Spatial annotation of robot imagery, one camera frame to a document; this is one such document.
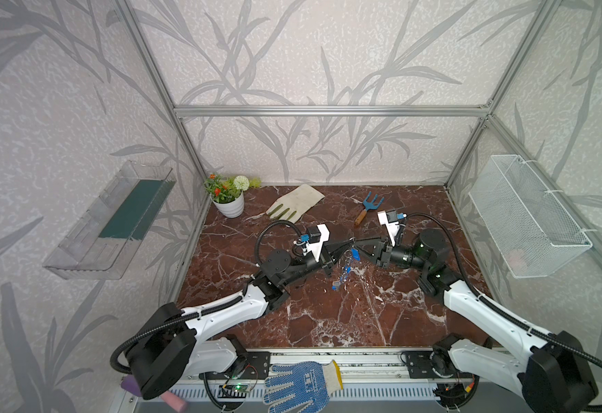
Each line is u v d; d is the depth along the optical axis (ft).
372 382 2.37
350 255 2.22
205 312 1.51
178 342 1.33
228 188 3.25
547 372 1.26
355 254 2.20
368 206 3.69
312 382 2.32
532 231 2.07
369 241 2.13
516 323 1.48
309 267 2.02
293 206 3.67
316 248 1.93
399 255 2.07
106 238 2.12
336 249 2.03
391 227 2.11
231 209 3.43
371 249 2.24
